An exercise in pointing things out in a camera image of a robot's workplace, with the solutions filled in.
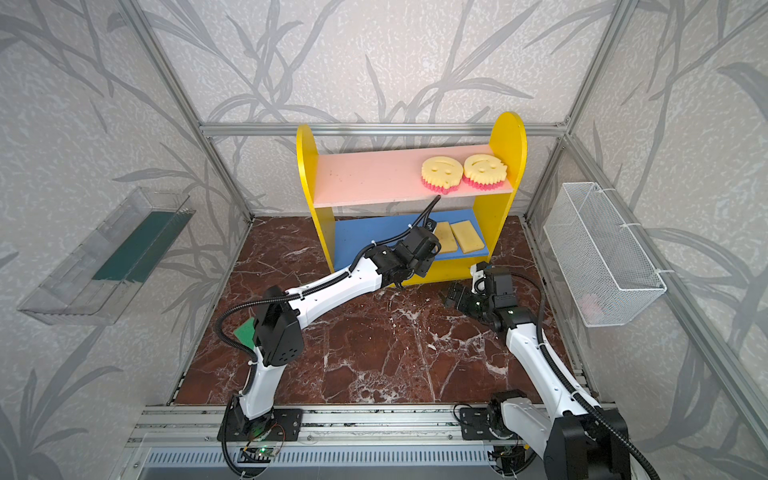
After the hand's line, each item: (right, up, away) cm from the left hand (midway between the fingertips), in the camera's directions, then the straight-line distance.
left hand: (425, 244), depth 86 cm
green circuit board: (-43, -52, -14) cm, 68 cm away
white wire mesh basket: (+36, -6, -24) cm, 43 cm away
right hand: (+7, -12, -2) cm, 14 cm away
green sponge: (-55, -27, +4) cm, 61 cm away
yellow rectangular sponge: (+14, +2, +8) cm, 16 cm away
